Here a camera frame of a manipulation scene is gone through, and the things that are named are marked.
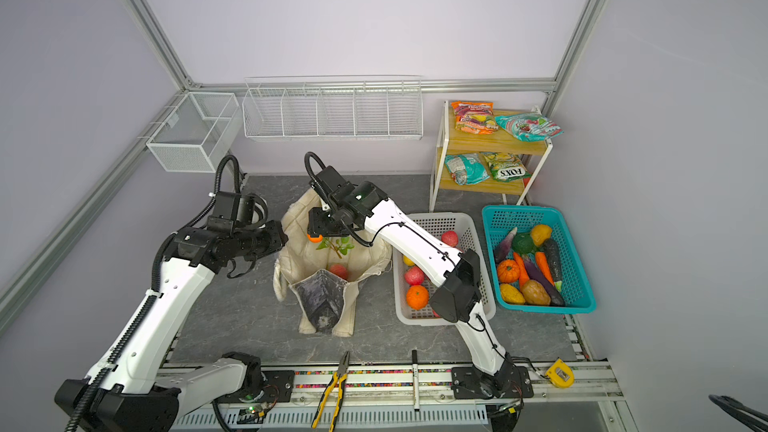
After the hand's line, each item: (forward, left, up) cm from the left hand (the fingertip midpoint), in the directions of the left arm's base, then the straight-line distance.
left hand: (288, 241), depth 74 cm
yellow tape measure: (-30, -66, -22) cm, 76 cm away
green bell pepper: (+6, -68, -18) cm, 70 cm away
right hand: (+3, -6, -1) cm, 7 cm away
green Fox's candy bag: (+27, -65, -5) cm, 71 cm away
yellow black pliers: (-28, -11, -23) cm, 37 cm away
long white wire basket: (+48, -8, +6) cm, 49 cm away
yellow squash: (-10, -59, -19) cm, 63 cm away
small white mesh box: (+42, +36, +2) cm, 55 cm away
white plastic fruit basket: (+13, -50, -16) cm, 54 cm away
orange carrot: (-2, -73, -21) cm, 76 cm away
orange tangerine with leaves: (+1, -12, -5) cm, 13 cm away
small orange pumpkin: (-3, -60, -18) cm, 63 cm away
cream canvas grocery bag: (-10, -10, +1) cm, 14 cm away
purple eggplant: (-9, -71, -20) cm, 75 cm away
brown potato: (-11, -64, -16) cm, 67 cm away
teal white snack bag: (+27, -52, -5) cm, 59 cm away
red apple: (-3, -32, -18) cm, 37 cm away
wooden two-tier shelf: (+18, -66, +9) cm, 69 cm away
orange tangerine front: (-10, -32, -18) cm, 38 cm away
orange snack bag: (+32, -52, +11) cm, 62 cm away
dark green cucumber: (+1, -76, -19) cm, 78 cm away
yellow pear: (+3, -31, -20) cm, 37 cm away
